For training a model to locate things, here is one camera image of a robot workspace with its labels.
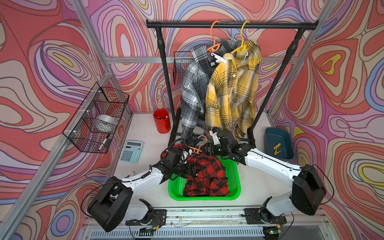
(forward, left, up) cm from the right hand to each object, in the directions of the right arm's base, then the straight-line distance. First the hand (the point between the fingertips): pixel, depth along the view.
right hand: (205, 152), depth 82 cm
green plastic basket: (-15, +17, -13) cm, 26 cm away
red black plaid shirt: (-13, -2, -9) cm, 16 cm away
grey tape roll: (+6, +49, +20) cm, 53 cm away
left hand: (-8, +4, -6) cm, 10 cm away
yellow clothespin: (+9, -48, -14) cm, 51 cm away
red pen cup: (+25, +27, 0) cm, 37 cm away
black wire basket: (+23, +57, +21) cm, 65 cm away
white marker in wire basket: (-2, +52, +12) cm, 53 cm away
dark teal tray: (+18, -50, -14) cm, 55 cm away
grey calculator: (+9, +47, -11) cm, 49 cm away
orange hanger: (+2, +5, -1) cm, 5 cm away
